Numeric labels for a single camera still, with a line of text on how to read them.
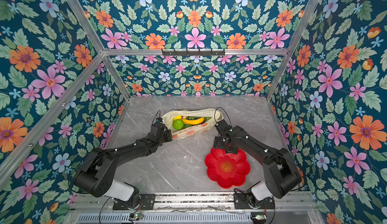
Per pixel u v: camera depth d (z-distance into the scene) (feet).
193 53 3.06
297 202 2.46
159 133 2.38
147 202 2.41
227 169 2.76
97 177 1.44
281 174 1.40
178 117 3.31
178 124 3.20
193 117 3.31
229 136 2.02
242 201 2.41
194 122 3.23
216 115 3.13
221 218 2.51
